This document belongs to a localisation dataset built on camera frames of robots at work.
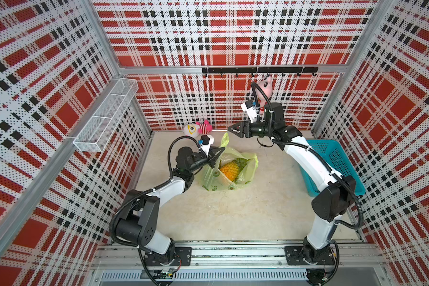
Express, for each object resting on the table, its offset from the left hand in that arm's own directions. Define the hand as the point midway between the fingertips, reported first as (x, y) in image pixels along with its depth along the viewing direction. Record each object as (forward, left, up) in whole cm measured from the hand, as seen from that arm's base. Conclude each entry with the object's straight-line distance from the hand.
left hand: (226, 147), depth 81 cm
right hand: (+3, -3, +10) cm, 11 cm away
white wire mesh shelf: (+11, +68, -3) cm, 69 cm away
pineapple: (-3, -2, -15) cm, 16 cm away
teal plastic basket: (+11, -63, -21) cm, 68 cm away
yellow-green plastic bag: (-10, +6, -12) cm, 17 cm away
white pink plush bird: (+29, +21, -17) cm, 40 cm away
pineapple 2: (+4, -8, -19) cm, 21 cm away
